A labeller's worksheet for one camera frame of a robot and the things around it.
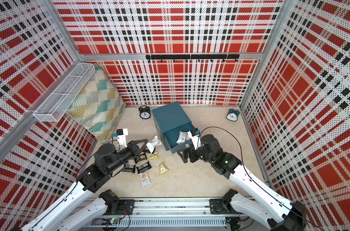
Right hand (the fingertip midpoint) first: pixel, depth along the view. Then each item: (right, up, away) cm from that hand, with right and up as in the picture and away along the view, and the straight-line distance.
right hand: (187, 149), depth 72 cm
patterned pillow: (-54, +23, +14) cm, 60 cm away
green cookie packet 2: (-14, -14, +12) cm, 23 cm away
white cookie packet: (-1, +6, +8) cm, 10 cm away
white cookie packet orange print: (-17, +3, -4) cm, 17 cm away
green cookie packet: (-21, -8, +18) cm, 30 cm away
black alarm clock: (-31, +21, +36) cm, 52 cm away
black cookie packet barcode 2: (-26, -15, +14) cm, 33 cm away
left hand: (-18, +5, -4) cm, 19 cm away
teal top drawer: (-7, +5, +10) cm, 13 cm away
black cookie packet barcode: (-34, -14, +14) cm, 39 cm away
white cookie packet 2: (-24, -20, +10) cm, 33 cm away
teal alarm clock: (+36, +19, +35) cm, 54 cm away
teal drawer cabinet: (-10, +15, +12) cm, 22 cm away
